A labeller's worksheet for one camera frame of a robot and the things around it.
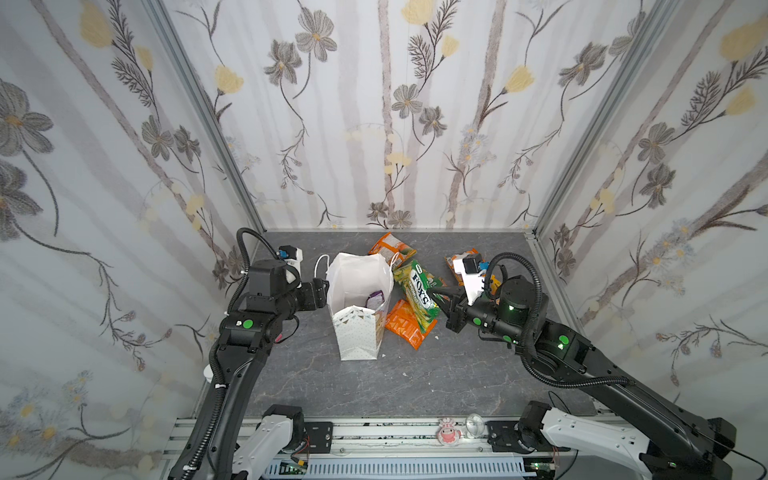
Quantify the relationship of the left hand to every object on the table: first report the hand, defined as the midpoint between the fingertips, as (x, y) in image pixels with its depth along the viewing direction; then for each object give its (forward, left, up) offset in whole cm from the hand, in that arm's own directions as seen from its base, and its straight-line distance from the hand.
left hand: (313, 275), depth 72 cm
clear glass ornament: (-30, -41, -26) cm, 57 cm away
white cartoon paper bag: (+7, -8, -11) cm, 16 cm away
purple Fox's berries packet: (+4, -15, -19) cm, 24 cm away
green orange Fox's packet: (-6, -24, +5) cm, 26 cm away
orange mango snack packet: (+29, -22, -25) cm, 45 cm away
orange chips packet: (-1, -24, -24) cm, 34 cm away
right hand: (-10, -26, +10) cm, 30 cm away
